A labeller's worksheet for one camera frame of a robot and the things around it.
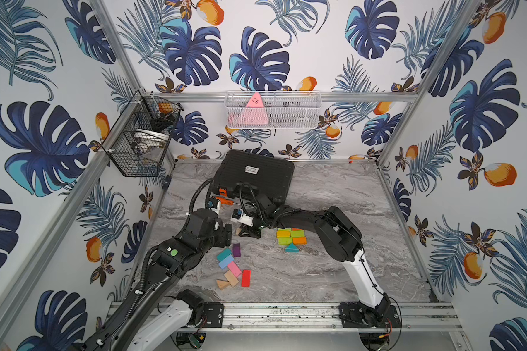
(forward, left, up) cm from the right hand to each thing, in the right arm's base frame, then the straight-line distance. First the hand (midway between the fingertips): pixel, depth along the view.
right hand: (241, 228), depth 96 cm
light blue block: (-15, +5, 0) cm, 16 cm away
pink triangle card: (+33, -6, +36) cm, 50 cm away
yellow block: (-3, -18, +1) cm, 19 cm away
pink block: (-18, +1, +1) cm, 18 cm away
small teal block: (-9, -22, +1) cm, 23 cm away
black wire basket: (+17, +35, +36) cm, 53 cm away
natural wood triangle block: (-24, +5, +1) cm, 24 cm away
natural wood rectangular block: (-3, +1, +2) cm, 3 cm away
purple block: (-10, +1, +1) cm, 10 cm away
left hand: (-10, +4, +22) cm, 24 cm away
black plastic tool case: (+26, 0, +8) cm, 27 cm away
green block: (-11, -17, +18) cm, 27 cm away
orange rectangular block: (-7, -25, +2) cm, 26 cm away
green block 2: (-6, -19, +1) cm, 20 cm away
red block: (-21, -4, 0) cm, 21 cm away
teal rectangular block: (-12, +6, 0) cm, 14 cm away
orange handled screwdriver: (+13, +9, +2) cm, 16 cm away
